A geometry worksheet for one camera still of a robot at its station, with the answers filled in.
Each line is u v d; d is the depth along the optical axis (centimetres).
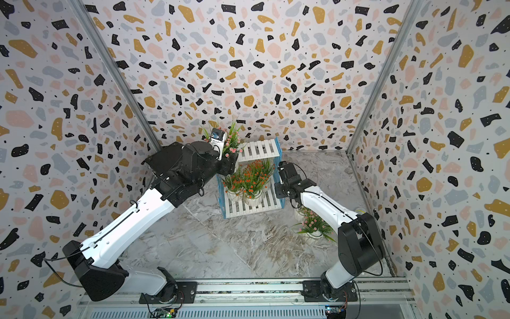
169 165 110
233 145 68
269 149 86
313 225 76
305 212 81
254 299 73
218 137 58
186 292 73
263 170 92
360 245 44
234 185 87
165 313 70
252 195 92
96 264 39
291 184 67
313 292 73
